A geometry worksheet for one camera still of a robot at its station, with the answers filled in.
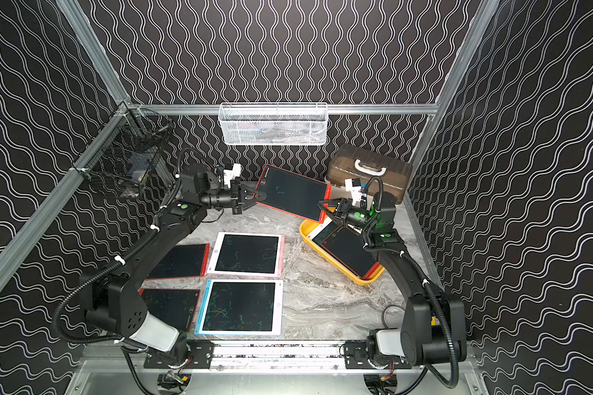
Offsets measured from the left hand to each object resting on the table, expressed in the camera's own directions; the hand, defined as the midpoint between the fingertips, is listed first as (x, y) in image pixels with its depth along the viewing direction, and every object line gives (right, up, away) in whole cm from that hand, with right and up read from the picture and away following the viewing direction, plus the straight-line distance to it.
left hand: (264, 192), depth 69 cm
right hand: (+16, -3, +5) cm, 17 cm away
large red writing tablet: (-32, -38, +15) cm, 52 cm away
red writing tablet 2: (+31, -21, +33) cm, 49 cm away
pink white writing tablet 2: (-11, -23, +29) cm, 38 cm away
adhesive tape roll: (+41, -41, +13) cm, 60 cm away
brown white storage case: (+31, +15, +32) cm, 47 cm away
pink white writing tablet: (+19, -13, +35) cm, 41 cm away
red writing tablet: (+8, 0, +7) cm, 11 cm away
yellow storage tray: (+13, -13, +32) cm, 37 cm away
